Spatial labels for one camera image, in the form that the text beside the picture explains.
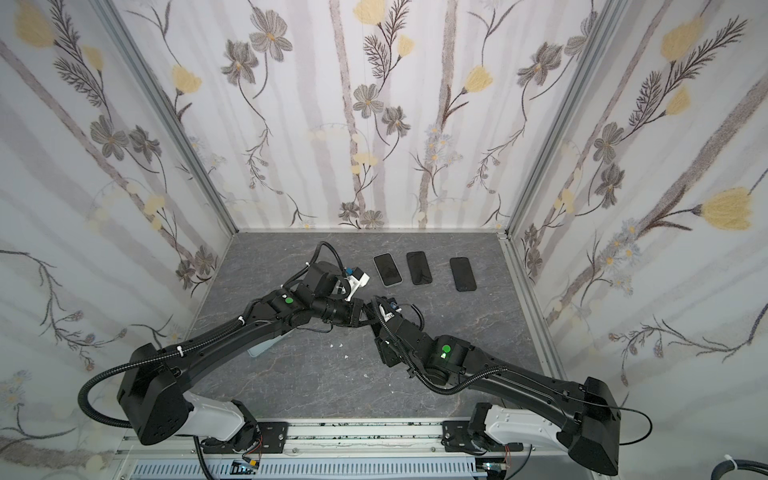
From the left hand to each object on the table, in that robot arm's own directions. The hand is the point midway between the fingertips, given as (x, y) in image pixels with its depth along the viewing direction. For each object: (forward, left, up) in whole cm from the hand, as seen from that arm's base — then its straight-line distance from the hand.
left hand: (375, 314), depth 73 cm
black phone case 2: (+26, -32, -21) cm, 47 cm away
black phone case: (+29, -16, -20) cm, 39 cm away
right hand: (-3, -1, -3) cm, 5 cm away
